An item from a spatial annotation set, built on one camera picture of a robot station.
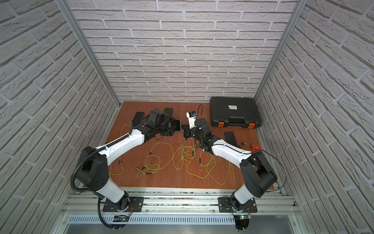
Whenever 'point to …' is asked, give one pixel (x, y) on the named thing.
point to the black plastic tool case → (225, 111)
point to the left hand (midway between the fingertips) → (180, 119)
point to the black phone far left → (138, 118)
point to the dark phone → (176, 125)
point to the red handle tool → (256, 147)
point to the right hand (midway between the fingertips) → (183, 125)
